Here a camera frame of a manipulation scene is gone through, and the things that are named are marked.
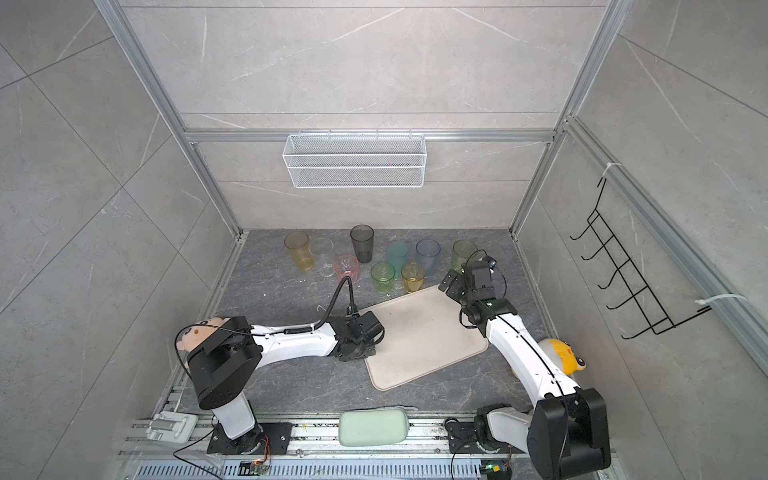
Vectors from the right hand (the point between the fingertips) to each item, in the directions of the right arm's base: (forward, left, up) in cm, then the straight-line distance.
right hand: (460, 283), depth 85 cm
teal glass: (+19, +18, -8) cm, 27 cm away
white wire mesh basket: (+42, +32, +15) cm, 55 cm away
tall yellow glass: (+18, +51, -1) cm, 54 cm away
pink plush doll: (-11, +75, -6) cm, 76 cm away
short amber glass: (+13, +12, -13) cm, 22 cm away
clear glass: (+24, +46, -12) cm, 53 cm away
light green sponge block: (-34, +28, -14) cm, 47 cm away
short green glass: (+13, +23, -13) cm, 30 cm away
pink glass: (+16, +36, -11) cm, 41 cm away
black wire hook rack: (-20, -35, +15) cm, 43 cm away
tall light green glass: (+14, -4, -1) cm, 14 cm away
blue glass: (+17, +7, -5) cm, 19 cm away
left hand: (-12, +26, -14) cm, 32 cm away
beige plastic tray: (-8, +10, -15) cm, 20 cm away
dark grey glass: (+23, +30, -4) cm, 38 cm away
